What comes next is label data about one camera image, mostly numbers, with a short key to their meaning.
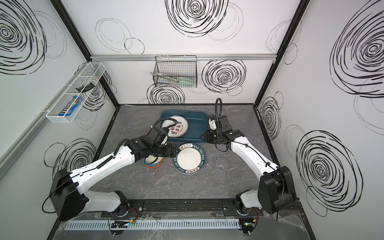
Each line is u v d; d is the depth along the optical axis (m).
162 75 0.85
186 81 0.87
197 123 1.09
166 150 0.69
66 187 0.39
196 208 0.76
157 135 0.60
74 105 0.71
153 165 0.84
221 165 0.87
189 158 0.88
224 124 0.64
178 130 1.03
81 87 0.79
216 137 0.67
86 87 0.77
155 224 0.96
